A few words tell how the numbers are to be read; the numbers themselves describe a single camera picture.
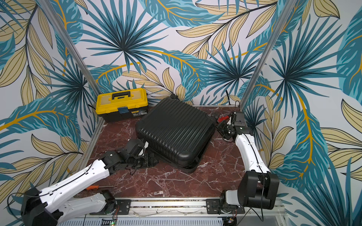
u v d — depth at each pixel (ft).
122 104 3.24
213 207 2.40
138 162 2.09
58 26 2.41
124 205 2.40
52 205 1.29
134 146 1.89
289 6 2.25
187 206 2.45
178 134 2.51
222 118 3.64
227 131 2.36
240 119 2.13
